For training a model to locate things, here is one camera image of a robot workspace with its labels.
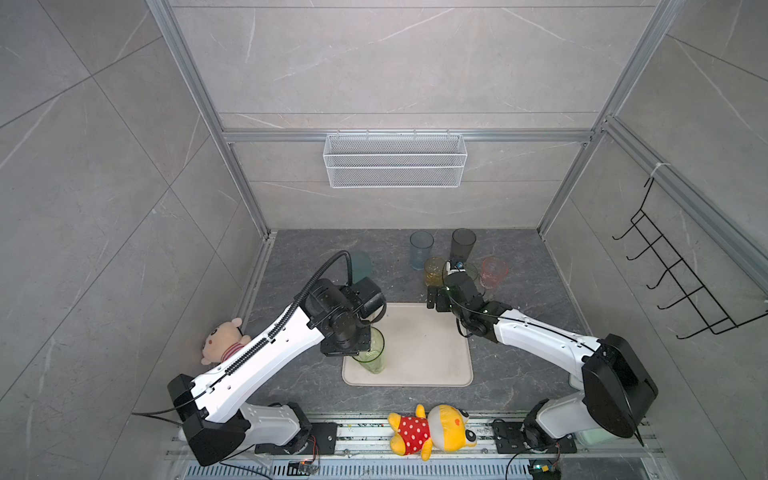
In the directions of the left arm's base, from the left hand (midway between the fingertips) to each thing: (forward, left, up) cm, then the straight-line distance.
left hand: (362, 347), depth 68 cm
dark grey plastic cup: (+40, -33, -9) cm, 53 cm away
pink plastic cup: (+36, -45, -20) cm, 60 cm away
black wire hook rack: (0, -74, +10) cm, 75 cm away
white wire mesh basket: (+62, +3, +9) cm, 63 cm away
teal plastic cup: (+41, +3, -22) cm, 47 cm away
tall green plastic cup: (-4, -2, +3) cm, 6 cm away
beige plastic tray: (+8, -17, -22) cm, 29 cm away
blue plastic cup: (+38, -18, -9) cm, 43 cm away
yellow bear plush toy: (-15, -19, -13) cm, 27 cm away
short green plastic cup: (+31, -34, -13) cm, 48 cm away
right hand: (+21, -23, -9) cm, 32 cm away
